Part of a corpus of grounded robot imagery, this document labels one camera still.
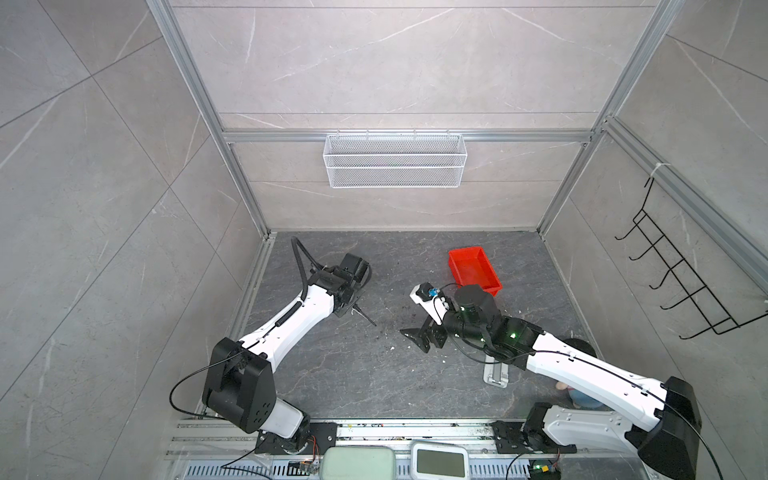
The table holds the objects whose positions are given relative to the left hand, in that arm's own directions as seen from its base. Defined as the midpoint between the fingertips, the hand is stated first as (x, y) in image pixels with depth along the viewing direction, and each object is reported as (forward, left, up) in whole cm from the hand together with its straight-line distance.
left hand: (354, 287), depth 86 cm
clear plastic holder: (-23, -40, -12) cm, 47 cm away
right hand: (-13, -16, +8) cm, 22 cm away
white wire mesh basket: (+41, -12, +15) cm, 46 cm away
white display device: (-42, -20, -10) cm, 48 cm away
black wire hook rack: (-14, -77, +19) cm, 80 cm away
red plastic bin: (+19, -43, -17) cm, 50 cm away
